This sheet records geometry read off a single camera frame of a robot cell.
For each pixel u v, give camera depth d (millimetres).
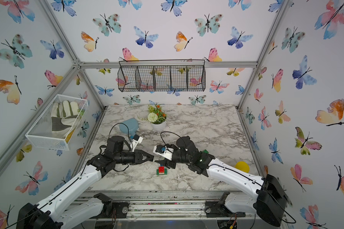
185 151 544
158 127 1019
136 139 714
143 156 696
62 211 428
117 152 615
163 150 590
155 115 926
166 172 851
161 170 825
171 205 764
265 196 397
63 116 768
